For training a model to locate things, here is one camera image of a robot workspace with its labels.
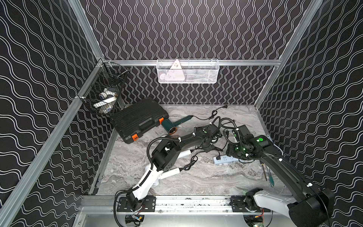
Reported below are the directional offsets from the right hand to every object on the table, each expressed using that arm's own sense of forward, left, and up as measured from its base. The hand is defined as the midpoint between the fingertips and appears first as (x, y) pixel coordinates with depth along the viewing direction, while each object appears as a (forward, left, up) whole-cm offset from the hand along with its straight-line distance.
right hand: (230, 152), depth 79 cm
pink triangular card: (+43, +32, +23) cm, 58 cm away
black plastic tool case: (+27, +63, -6) cm, 69 cm away
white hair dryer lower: (-8, +35, -12) cm, 37 cm away
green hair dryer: (+21, +35, -6) cm, 42 cm away
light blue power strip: (+1, 0, -11) cm, 11 cm away
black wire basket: (+50, +79, +17) cm, 95 cm away
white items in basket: (+20, +67, +22) cm, 73 cm away
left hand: (+12, +10, -11) cm, 19 cm away
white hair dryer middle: (+4, +26, -11) cm, 29 cm away
